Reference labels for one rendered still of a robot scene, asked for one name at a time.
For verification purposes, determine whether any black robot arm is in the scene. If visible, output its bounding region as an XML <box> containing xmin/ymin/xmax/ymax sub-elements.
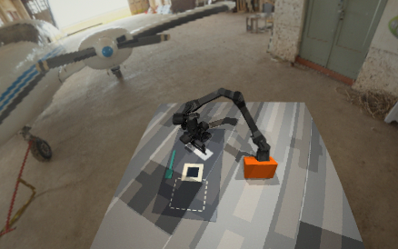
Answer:
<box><xmin>173</xmin><ymin>88</ymin><xmax>271</xmax><ymax>162</ymax></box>

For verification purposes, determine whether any cream square tile with dark centre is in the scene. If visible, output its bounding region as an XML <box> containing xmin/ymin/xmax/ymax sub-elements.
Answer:
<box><xmin>182</xmin><ymin>164</ymin><xmax>204</xmax><ymax>182</ymax></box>

